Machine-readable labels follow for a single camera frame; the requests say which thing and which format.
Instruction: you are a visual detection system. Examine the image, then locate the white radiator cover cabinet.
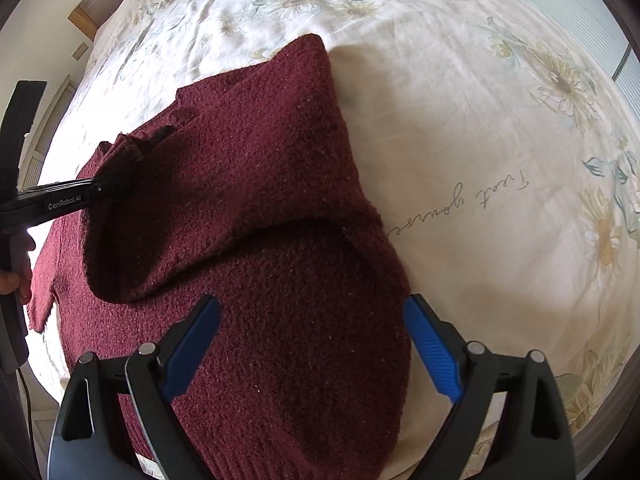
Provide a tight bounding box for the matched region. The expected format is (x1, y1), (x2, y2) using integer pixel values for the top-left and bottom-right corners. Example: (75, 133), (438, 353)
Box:
(18, 76), (77, 190)

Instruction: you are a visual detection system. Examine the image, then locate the person's left hand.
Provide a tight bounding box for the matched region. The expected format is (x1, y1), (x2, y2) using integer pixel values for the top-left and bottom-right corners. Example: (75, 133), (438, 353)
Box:
(0, 231), (36, 306)

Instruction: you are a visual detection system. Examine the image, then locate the beige wall switch plate left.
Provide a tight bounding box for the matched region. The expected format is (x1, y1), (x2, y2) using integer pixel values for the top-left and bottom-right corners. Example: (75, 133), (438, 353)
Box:
(72, 42), (89, 61)

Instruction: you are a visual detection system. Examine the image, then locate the black cable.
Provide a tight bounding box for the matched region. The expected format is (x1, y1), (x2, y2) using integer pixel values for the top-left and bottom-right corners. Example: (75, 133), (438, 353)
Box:
(14, 366), (39, 480)

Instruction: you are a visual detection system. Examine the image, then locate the dark red knit sweater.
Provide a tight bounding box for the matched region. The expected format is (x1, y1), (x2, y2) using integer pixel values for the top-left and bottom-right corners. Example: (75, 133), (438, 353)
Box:
(27, 35), (410, 479)

